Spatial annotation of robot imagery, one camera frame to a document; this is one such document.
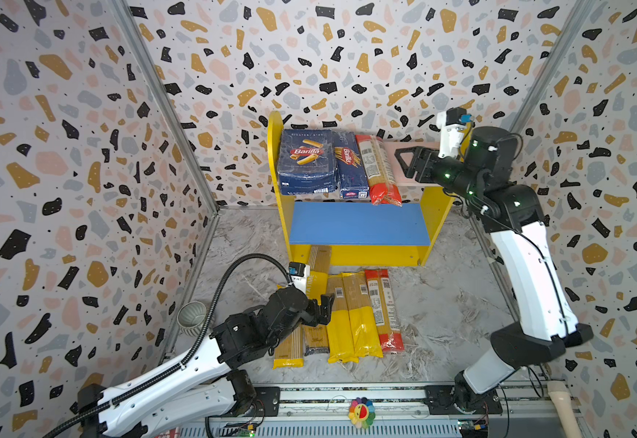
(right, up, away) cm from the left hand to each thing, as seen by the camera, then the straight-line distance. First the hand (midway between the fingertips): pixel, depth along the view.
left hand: (322, 292), depth 69 cm
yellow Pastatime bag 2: (-10, -20, +11) cm, 25 cm away
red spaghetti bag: (+20, -16, +15) cm, 30 cm away
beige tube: (+64, -29, +4) cm, 71 cm away
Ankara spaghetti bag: (-2, -17, +14) cm, 23 cm away
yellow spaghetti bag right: (+13, -17, +15) cm, 26 cm away
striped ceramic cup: (-43, -12, +19) cm, 49 cm away
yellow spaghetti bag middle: (+5, -16, +15) cm, 22 cm away
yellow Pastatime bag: (-3, +5, +34) cm, 34 cm away
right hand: (+18, +34, -11) cm, 39 cm away
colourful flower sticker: (+10, -32, +3) cm, 34 cm away
